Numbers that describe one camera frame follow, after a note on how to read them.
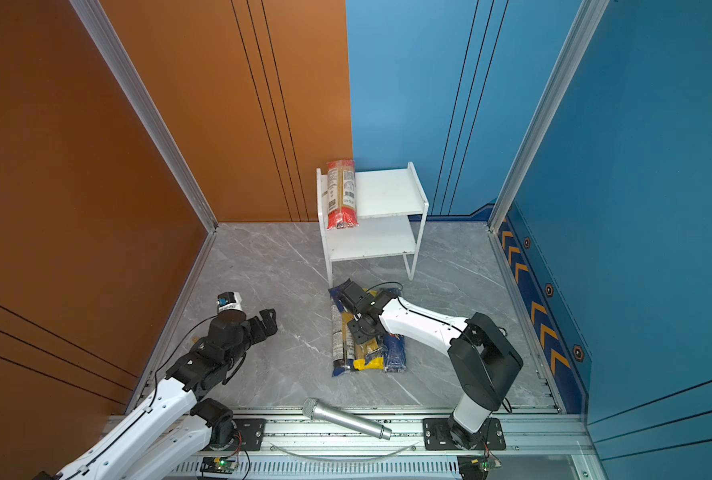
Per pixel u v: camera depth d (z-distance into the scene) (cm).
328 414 75
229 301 70
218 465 71
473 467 70
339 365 82
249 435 73
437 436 72
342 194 77
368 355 81
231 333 60
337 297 93
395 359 83
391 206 80
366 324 61
